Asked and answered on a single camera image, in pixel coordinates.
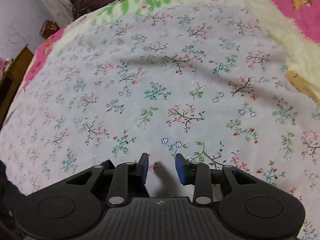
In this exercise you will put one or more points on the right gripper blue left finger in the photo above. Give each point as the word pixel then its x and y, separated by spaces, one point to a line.
pixel 128 182

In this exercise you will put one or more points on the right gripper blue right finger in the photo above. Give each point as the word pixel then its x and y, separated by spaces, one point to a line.
pixel 198 175

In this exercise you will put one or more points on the white floral bed sheet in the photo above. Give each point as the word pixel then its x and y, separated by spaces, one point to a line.
pixel 202 80

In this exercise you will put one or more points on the wooden side cabinet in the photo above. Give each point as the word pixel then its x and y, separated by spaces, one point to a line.
pixel 12 79

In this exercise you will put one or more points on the brown handbag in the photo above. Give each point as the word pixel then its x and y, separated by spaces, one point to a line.
pixel 83 7

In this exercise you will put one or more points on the pink yellow cartoon blanket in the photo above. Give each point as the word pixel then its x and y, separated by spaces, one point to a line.
pixel 293 24

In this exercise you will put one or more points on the beige curtain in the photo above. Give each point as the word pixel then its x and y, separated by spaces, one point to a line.
pixel 50 0

